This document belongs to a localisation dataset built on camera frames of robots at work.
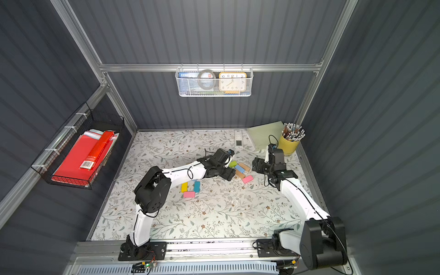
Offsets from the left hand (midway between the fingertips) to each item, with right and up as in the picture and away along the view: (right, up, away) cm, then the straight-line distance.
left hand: (231, 171), depth 93 cm
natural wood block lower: (+5, -2, +3) cm, 6 cm away
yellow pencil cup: (+33, +13, +3) cm, 36 cm away
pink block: (-23, -12, -2) cm, 26 cm away
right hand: (+14, +6, -7) cm, 17 cm away
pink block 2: (+9, -5, +4) cm, 11 cm away
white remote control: (+6, +18, +22) cm, 29 cm away
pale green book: (+26, +22, +24) cm, 41 cm away
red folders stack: (-62, +9, -23) cm, 66 cm away
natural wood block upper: (+8, +1, +9) cm, 12 cm away
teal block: (-19, -8, +1) cm, 21 cm away
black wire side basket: (-69, +27, -8) cm, 75 cm away
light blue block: (+5, +1, +6) cm, 8 cm away
